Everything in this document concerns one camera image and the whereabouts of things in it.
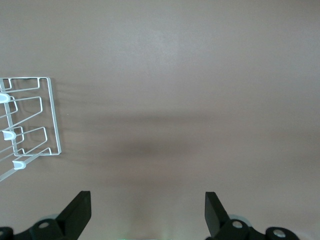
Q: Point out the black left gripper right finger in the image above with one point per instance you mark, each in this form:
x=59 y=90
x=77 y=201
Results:
x=217 y=220

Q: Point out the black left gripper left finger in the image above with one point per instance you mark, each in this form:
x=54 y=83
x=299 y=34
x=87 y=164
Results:
x=75 y=217

